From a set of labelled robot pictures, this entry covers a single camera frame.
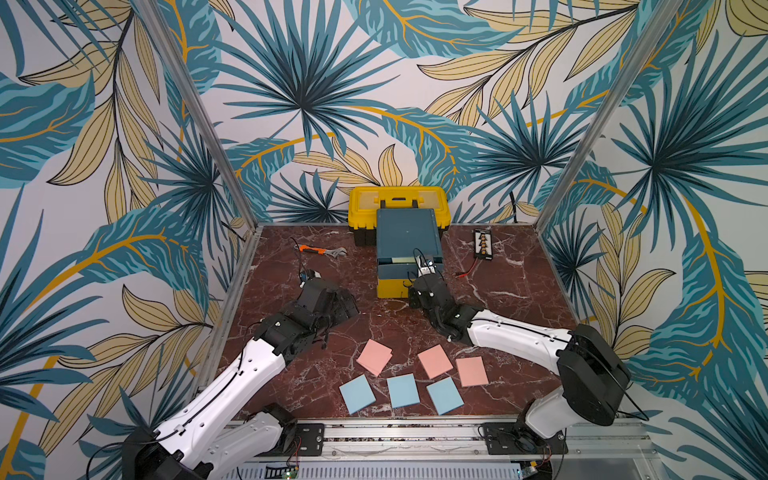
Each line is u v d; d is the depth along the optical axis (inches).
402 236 33.9
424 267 28.7
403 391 31.9
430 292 24.4
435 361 33.9
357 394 31.6
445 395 31.5
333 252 43.3
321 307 22.4
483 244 44.6
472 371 33.2
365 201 41.4
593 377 17.1
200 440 15.4
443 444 29.0
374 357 34.5
